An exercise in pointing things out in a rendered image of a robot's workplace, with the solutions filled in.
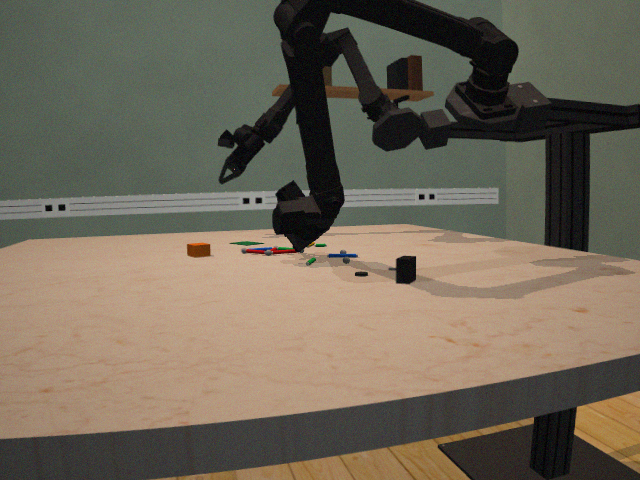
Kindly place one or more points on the orange flat block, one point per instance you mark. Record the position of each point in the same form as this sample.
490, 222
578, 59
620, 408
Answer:
200, 250

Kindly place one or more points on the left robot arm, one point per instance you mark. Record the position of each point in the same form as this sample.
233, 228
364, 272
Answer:
484, 94

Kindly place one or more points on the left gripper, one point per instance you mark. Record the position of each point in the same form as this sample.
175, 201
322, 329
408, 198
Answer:
302, 240

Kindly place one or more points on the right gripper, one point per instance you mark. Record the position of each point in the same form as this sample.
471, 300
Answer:
235, 166

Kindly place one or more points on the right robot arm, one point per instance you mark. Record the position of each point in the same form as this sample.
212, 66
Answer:
372, 99

